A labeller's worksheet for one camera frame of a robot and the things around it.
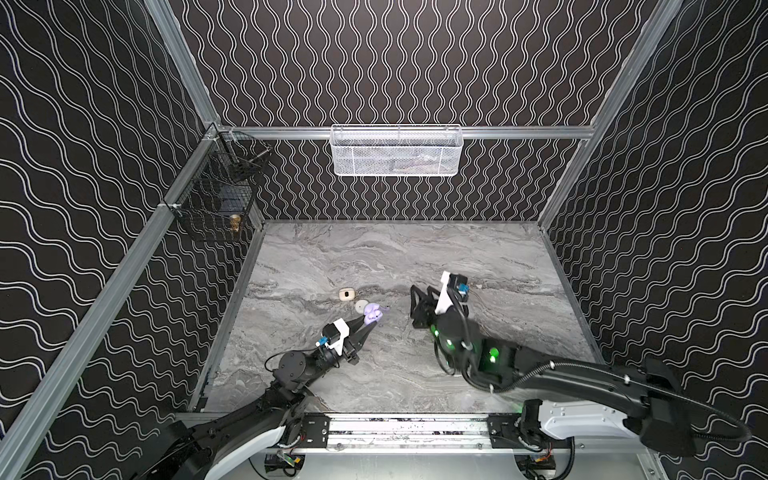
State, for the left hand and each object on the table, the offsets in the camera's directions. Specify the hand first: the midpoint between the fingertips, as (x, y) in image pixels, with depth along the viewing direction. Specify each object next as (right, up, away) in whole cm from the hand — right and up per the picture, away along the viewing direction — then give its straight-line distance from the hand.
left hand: (376, 321), depth 68 cm
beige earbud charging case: (-10, +2, +30) cm, 32 cm away
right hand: (+10, +6, +3) cm, 12 cm away
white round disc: (-7, -1, +30) cm, 30 cm away
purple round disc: (-1, +2, +1) cm, 2 cm away
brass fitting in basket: (-39, +25, +15) cm, 49 cm away
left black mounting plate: (-15, -28, +7) cm, 33 cm away
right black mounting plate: (+31, -29, +6) cm, 43 cm away
